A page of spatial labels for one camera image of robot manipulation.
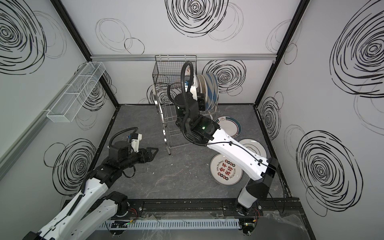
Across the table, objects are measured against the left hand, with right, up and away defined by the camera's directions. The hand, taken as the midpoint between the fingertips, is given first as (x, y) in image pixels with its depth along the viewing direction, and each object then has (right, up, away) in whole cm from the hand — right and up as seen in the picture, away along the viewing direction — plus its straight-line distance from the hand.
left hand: (153, 149), depth 77 cm
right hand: (+22, +30, -15) cm, 40 cm away
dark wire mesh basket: (+4, +48, +20) cm, 52 cm away
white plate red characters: (+39, -15, +10) cm, 42 cm away
